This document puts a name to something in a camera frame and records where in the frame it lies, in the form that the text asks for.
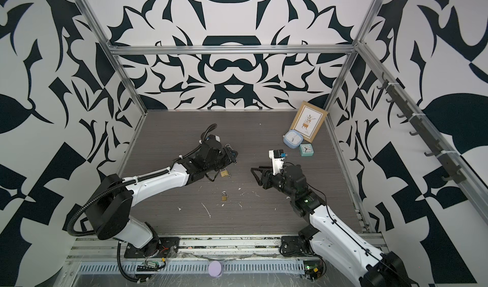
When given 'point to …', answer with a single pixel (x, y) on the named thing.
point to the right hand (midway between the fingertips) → (255, 169)
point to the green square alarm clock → (306, 150)
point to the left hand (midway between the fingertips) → (238, 151)
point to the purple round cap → (215, 268)
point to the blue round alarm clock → (292, 139)
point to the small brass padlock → (224, 197)
